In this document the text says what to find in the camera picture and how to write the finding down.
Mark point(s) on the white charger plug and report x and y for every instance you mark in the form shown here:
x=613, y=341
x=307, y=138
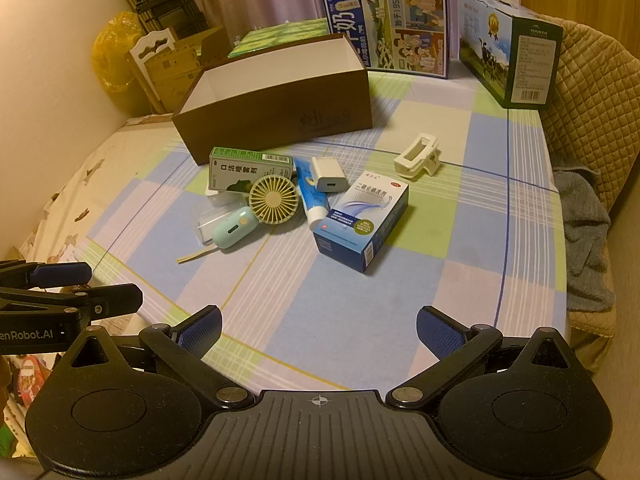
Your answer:
x=325, y=172

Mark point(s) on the brown cardboard box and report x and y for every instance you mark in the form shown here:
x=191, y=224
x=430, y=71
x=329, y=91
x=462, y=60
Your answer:
x=275, y=120

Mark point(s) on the green tall carton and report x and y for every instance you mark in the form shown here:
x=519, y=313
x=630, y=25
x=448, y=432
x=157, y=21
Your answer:
x=240, y=170

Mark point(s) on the blue illustrated milk carton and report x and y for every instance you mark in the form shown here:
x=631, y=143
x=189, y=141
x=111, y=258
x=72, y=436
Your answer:
x=350, y=25

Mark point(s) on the small white box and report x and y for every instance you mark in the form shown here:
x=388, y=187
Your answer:
x=415, y=157

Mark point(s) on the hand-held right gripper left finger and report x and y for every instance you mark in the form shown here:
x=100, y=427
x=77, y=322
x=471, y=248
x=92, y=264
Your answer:
x=200, y=331

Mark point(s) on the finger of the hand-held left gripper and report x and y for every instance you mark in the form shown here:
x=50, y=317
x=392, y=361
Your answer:
x=60, y=274
x=115, y=299

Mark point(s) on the black folding rack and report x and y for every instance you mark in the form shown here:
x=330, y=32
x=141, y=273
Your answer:
x=160, y=0

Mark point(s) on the clear plastic case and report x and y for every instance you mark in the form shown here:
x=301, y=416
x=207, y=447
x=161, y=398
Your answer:
x=207, y=225

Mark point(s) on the green tissue multipack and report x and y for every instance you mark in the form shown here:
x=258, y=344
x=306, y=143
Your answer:
x=280, y=35

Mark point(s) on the blue medicine box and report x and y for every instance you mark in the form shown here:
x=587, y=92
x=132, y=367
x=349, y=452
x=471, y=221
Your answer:
x=360, y=220

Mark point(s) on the blue hand cream tube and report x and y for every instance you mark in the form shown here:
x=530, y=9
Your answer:
x=312, y=200

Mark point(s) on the yellow plastic bag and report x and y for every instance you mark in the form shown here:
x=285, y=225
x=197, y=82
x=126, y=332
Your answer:
x=110, y=55

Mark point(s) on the colourful printed bag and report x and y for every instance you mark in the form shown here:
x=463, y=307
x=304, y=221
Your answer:
x=30, y=375

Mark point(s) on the tan cardboard box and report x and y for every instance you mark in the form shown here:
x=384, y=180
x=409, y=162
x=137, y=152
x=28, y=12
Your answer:
x=170, y=70

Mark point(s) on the grey towel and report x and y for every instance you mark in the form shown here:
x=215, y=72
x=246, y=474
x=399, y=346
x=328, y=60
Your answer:
x=580, y=220

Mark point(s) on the beige quilted cover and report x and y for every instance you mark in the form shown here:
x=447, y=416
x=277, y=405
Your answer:
x=590, y=100

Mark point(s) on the mint handheld fan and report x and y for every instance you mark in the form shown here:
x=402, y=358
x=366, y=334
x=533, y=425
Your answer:
x=275, y=199

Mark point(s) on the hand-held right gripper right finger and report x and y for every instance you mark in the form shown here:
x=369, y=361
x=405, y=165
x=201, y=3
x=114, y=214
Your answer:
x=440, y=332

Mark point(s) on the cow print milk carton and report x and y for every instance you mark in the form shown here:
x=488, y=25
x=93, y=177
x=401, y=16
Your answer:
x=490, y=55

